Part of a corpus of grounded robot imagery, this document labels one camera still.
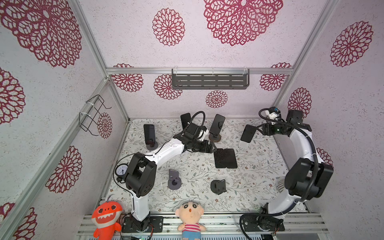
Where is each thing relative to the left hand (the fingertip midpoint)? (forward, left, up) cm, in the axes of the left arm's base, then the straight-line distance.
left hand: (210, 151), depth 86 cm
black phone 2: (+23, +14, +4) cm, 27 cm away
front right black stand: (-18, -4, -8) cm, 20 cm away
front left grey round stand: (-14, +21, -10) cm, 27 cm away
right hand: (+12, -31, +10) cm, 35 cm away
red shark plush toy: (-32, +51, -4) cm, 61 cm away
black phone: (+2, -7, -12) cm, 14 cm away
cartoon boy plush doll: (-31, +12, -4) cm, 34 cm away
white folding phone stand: (+13, -26, -13) cm, 31 cm away
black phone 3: (+21, -7, 0) cm, 22 cm away
